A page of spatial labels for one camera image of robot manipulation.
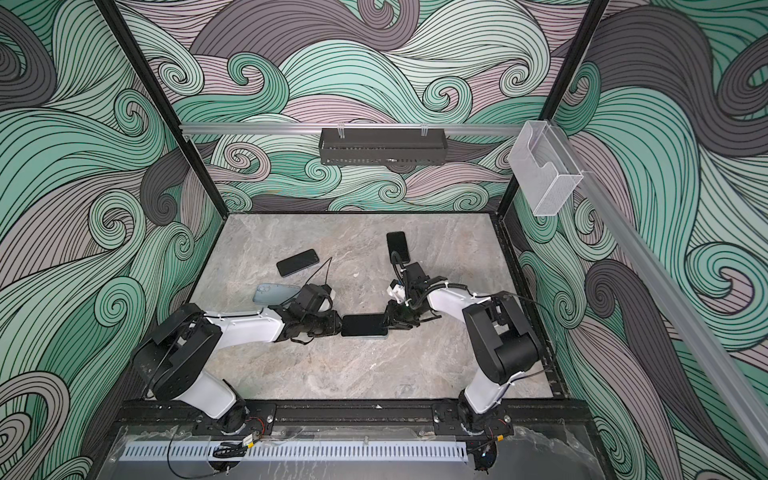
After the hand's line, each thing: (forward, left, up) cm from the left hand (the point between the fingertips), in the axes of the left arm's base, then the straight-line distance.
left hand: (346, 325), depth 89 cm
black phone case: (+33, -16, 0) cm, 37 cm away
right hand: (-1, -12, +1) cm, 12 cm away
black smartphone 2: (+23, +20, 0) cm, 30 cm away
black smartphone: (-1, -7, +3) cm, 7 cm away
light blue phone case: (+11, +25, -1) cm, 27 cm away
